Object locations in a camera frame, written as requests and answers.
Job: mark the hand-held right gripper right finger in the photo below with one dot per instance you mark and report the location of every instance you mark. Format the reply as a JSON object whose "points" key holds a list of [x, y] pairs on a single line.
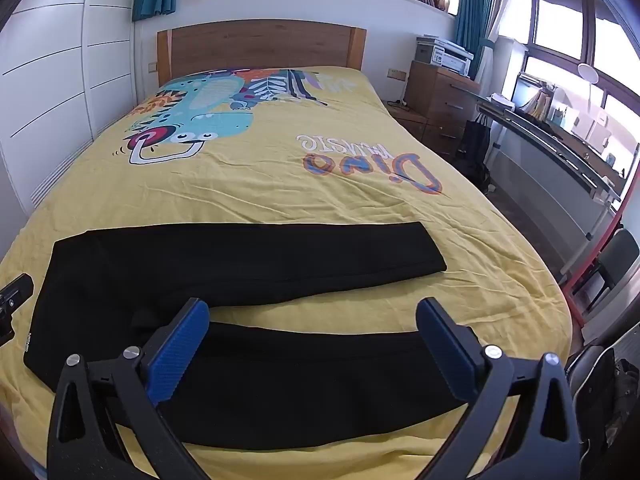
{"points": [[447, 350]]}

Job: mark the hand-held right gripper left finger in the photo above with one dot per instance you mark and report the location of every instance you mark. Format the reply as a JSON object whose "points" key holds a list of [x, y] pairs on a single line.
{"points": [[175, 350]]}

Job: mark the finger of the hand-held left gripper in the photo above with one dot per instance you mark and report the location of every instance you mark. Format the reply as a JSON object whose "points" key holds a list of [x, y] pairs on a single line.
{"points": [[17, 290]]}

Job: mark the black pants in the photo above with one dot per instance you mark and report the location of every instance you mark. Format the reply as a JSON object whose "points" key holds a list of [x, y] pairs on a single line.
{"points": [[250, 260]]}

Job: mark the black padded case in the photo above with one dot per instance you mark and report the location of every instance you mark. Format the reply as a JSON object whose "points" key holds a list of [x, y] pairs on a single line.
{"points": [[605, 400]]}

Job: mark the red pole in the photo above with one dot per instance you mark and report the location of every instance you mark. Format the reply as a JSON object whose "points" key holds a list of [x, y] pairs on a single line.
{"points": [[595, 260]]}

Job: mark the dark chair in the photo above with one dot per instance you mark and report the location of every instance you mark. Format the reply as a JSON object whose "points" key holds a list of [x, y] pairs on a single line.
{"points": [[617, 260]]}

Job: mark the yellow printed bed sheet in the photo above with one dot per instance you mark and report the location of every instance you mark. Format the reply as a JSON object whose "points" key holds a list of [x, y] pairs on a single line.
{"points": [[300, 195]]}

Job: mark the black bag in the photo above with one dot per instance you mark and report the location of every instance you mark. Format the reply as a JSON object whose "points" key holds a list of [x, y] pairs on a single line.
{"points": [[472, 150]]}

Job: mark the white wardrobe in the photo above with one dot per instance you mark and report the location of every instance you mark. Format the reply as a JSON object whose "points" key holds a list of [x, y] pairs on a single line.
{"points": [[50, 85]]}

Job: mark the glass desk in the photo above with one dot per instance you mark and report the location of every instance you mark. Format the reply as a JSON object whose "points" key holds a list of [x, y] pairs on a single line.
{"points": [[550, 142]]}

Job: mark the wooden dresser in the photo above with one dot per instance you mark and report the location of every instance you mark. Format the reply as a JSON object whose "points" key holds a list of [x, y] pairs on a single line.
{"points": [[445, 100]]}

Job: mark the white printer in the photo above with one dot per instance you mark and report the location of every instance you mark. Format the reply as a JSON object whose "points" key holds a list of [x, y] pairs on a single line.
{"points": [[445, 55]]}

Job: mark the white round desk lamp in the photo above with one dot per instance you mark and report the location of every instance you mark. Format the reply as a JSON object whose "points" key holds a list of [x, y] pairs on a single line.
{"points": [[590, 72]]}

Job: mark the wooden headboard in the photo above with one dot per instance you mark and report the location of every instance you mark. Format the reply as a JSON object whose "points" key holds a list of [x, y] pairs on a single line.
{"points": [[260, 45]]}

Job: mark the wall socket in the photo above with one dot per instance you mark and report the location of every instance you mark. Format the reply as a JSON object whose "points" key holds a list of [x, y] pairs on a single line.
{"points": [[396, 74]]}

